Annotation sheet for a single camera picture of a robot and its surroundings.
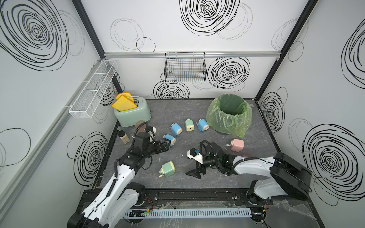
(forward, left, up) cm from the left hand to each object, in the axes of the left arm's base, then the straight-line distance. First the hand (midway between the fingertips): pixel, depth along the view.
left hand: (164, 143), depth 79 cm
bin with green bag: (+14, -37, +10) cm, 40 cm away
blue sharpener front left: (+8, -2, -7) cm, 10 cm away
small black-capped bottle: (+6, +26, -5) cm, 28 cm away
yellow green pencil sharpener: (+18, -14, -8) cm, 25 cm away
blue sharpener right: (+18, -23, -7) cm, 30 cm away
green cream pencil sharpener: (-12, -2, -8) cm, 15 cm away
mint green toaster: (+21, +28, -5) cm, 35 cm away
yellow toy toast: (+25, +29, +6) cm, 38 cm away
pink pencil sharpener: (+4, -44, -7) cm, 45 cm away
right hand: (-10, -13, -6) cm, 18 cm away
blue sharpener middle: (+14, -5, -8) cm, 17 cm away
